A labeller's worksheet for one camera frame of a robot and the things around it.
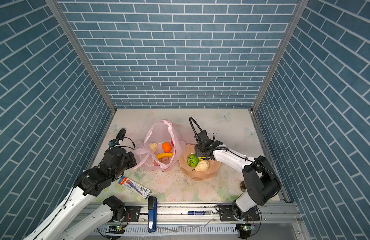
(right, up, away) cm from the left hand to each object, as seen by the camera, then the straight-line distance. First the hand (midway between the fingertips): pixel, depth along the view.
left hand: (136, 154), depth 75 cm
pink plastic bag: (+8, +10, +15) cm, 20 cm away
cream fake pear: (+34, -8, +10) cm, 36 cm away
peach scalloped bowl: (+26, -1, +19) cm, 33 cm away
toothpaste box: (-4, -20, +6) cm, 21 cm away
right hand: (+33, 0, +16) cm, 37 cm away
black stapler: (-21, +8, +27) cm, 35 cm away
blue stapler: (+9, -27, -4) cm, 29 cm away
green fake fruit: (+28, -6, +12) cm, 31 cm away
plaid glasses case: (+56, -19, +6) cm, 59 cm away
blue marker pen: (+32, -29, -1) cm, 43 cm away
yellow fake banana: (+10, -4, +19) cm, 22 cm away
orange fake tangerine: (+12, +1, +19) cm, 22 cm away
